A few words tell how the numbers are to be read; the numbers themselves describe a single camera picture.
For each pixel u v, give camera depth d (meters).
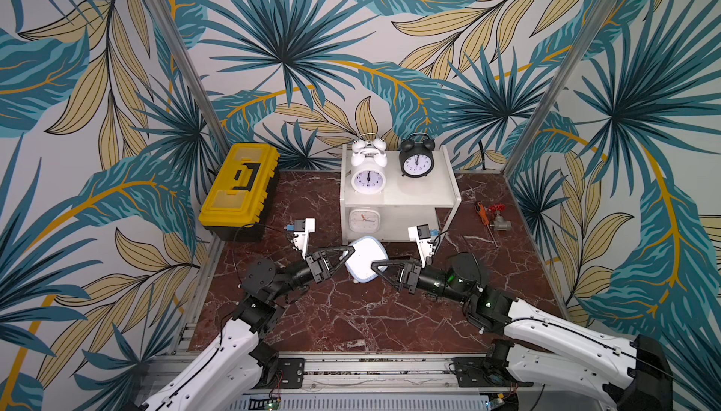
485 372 0.66
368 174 0.66
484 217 1.05
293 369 0.74
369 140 0.69
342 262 0.60
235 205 0.87
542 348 0.50
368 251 0.62
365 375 0.75
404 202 0.69
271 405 0.71
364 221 0.80
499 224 1.00
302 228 0.61
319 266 0.57
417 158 0.69
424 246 0.60
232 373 0.57
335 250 0.60
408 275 0.56
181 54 0.82
